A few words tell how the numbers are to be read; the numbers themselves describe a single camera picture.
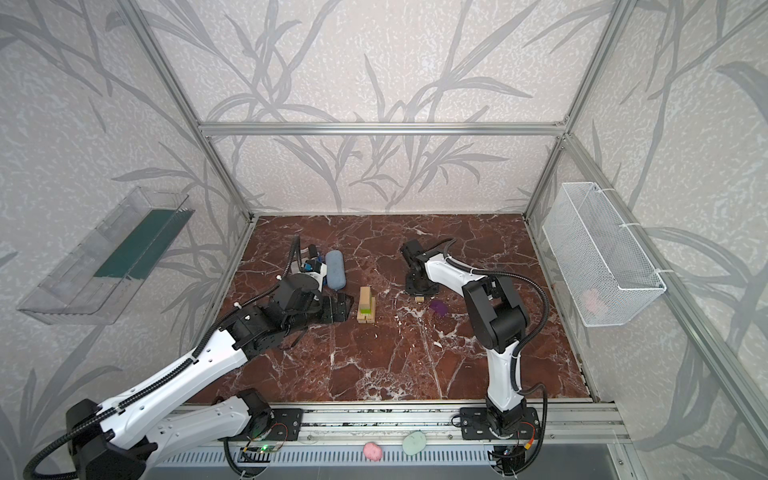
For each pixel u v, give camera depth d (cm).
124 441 40
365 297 86
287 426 72
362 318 90
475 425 73
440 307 94
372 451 68
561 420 75
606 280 61
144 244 65
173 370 44
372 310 91
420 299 94
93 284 64
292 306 56
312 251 104
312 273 66
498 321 52
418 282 83
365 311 87
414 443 70
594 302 73
